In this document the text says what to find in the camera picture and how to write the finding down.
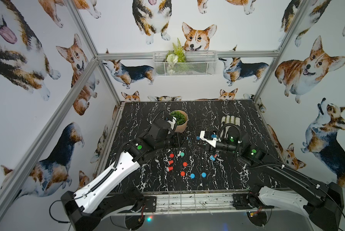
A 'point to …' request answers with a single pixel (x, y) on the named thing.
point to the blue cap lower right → (204, 174)
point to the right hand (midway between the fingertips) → (194, 137)
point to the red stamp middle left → (171, 161)
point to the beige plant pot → (181, 128)
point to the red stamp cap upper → (172, 155)
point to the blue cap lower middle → (192, 175)
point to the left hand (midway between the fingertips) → (188, 136)
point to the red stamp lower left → (170, 168)
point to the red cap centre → (185, 163)
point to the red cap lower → (182, 173)
